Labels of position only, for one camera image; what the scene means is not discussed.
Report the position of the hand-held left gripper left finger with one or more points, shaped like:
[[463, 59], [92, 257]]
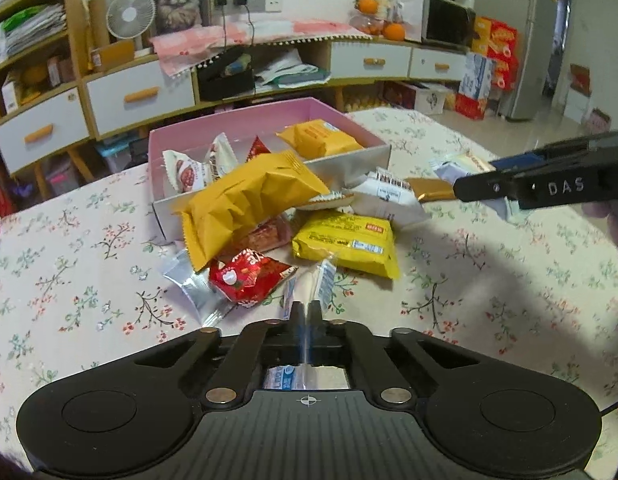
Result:
[[296, 320]]

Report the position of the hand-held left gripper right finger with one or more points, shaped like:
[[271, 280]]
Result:
[[316, 322]]

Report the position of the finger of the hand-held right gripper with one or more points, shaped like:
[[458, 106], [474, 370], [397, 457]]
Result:
[[519, 160], [484, 187]]

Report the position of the white pale-blue snack packet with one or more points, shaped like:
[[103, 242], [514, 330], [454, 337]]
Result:
[[459, 165]]

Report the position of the clear blue-label wafer packet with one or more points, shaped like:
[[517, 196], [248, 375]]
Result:
[[329, 280]]

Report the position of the gold-brown snack bar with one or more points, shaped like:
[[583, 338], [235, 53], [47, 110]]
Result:
[[429, 190]]

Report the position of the red foil snack packet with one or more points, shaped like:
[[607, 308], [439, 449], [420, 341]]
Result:
[[249, 275], [259, 150]]

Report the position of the yellow biscuit packet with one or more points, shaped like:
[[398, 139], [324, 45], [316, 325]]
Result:
[[346, 242]]

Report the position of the white snack packet red print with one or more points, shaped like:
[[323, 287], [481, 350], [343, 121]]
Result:
[[186, 175], [389, 200]]

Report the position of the clear pink wafer packet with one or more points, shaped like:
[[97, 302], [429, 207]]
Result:
[[194, 285]]

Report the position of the large golden-yellow snack packet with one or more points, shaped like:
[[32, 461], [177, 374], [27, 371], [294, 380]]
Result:
[[244, 205]]

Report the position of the small yellow snack packet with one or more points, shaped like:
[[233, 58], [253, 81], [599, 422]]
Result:
[[319, 139]]

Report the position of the white snack packet brown print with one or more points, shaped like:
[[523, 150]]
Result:
[[221, 155]]

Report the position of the pink cardboard box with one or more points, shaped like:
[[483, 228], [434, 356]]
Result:
[[269, 120]]

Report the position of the blue and white carton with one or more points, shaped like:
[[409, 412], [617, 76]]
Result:
[[476, 77]]

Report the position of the grey refrigerator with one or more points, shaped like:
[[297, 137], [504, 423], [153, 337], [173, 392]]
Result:
[[529, 60]]

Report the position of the white printed carton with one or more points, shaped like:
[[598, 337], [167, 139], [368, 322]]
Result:
[[431, 99]]

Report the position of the stack of red boxes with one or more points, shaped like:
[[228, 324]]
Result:
[[504, 42]]

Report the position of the egg tray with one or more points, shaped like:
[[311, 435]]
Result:
[[364, 102]]

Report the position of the black microwave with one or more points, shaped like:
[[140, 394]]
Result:
[[449, 22]]

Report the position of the orange fruit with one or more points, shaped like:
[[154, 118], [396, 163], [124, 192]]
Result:
[[366, 4], [394, 31]]

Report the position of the white paper bag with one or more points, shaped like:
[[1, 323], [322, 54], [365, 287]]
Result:
[[406, 10]]

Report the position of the pile of papers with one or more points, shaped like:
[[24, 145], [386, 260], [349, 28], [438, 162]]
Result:
[[289, 72]]

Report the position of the clear bin blue lid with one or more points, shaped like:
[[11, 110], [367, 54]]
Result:
[[116, 152]]

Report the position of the black storage box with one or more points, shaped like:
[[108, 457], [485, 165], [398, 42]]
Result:
[[224, 85]]

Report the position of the pink checkered cloth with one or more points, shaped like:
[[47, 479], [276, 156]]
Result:
[[289, 30]]

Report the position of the clear bin pink contents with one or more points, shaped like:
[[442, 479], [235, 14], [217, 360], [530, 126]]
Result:
[[64, 172]]

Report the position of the wooden cabinet white drawers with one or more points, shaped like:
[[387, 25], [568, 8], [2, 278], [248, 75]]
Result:
[[114, 100]]

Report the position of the brown cardboard box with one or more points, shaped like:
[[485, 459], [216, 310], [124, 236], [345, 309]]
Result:
[[111, 56]]

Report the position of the white desk fan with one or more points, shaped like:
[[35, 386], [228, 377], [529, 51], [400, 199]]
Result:
[[131, 12]]

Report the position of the wooden shelf unit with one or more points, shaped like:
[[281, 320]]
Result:
[[78, 25]]

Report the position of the stack of paper bags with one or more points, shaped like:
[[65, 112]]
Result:
[[36, 30]]

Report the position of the wall socket strip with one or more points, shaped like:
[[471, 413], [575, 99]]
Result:
[[244, 2]]

